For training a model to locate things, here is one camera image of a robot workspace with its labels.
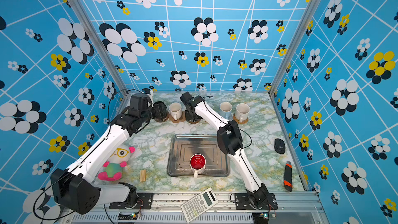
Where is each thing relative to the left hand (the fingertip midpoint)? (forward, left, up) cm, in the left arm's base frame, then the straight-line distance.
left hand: (163, 105), depth 80 cm
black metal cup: (-8, -1, +6) cm, 10 cm away
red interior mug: (-22, -18, -24) cm, 37 cm away
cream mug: (+8, -4, -14) cm, 17 cm away
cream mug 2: (+9, -46, -17) cm, 50 cm away
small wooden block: (-28, +11, -24) cm, 38 cm away
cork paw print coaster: (+9, -7, -25) cm, 27 cm away
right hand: (+6, -15, -19) cm, 25 cm away
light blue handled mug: (+9, -35, -16) cm, 40 cm away
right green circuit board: (-45, -49, -26) cm, 71 cm away
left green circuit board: (-45, +12, -26) cm, 54 cm away
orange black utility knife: (-28, -66, -25) cm, 76 cm away
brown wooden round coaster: (+5, -13, -23) cm, 27 cm away
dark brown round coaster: (+9, +5, -24) cm, 26 cm away
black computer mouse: (-12, -65, -22) cm, 70 cm away
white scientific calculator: (-41, -19, -24) cm, 51 cm away
